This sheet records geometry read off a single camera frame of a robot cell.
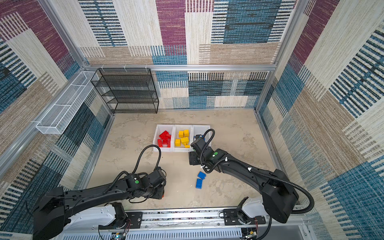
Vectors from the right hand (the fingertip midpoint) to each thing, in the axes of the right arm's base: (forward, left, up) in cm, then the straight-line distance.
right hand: (195, 158), depth 83 cm
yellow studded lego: (+15, +6, -5) cm, 17 cm away
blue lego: (-6, -3, -10) cm, 12 cm away
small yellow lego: (+14, +5, -10) cm, 18 cm away
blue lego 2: (-11, -1, -9) cm, 14 cm away
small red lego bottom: (-17, +17, -7) cm, 25 cm away
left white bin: (+22, +16, -3) cm, 28 cm away
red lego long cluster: (+17, +19, -8) cm, 27 cm away
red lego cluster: (+21, +20, -7) cm, 30 cm away
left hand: (-15, +18, -7) cm, 24 cm away
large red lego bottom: (+16, +23, -8) cm, 29 cm away
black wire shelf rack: (+50, +47, +9) cm, 69 cm away
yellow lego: (+22, +9, -7) cm, 24 cm away
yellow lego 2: (+15, +11, -6) cm, 19 cm away
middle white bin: (+24, +12, -5) cm, 27 cm away
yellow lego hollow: (+22, +5, -6) cm, 24 cm away
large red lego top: (+22, +23, -8) cm, 33 cm away
